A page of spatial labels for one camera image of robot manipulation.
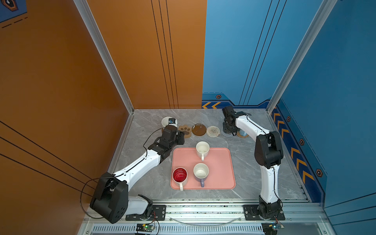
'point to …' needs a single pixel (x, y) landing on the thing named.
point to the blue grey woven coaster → (225, 135)
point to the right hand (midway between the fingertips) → (228, 129)
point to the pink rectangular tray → (221, 165)
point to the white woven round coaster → (213, 131)
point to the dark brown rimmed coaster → (199, 129)
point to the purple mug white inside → (201, 171)
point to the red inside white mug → (179, 176)
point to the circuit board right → (270, 228)
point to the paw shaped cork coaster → (186, 129)
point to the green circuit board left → (145, 227)
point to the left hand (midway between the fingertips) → (181, 131)
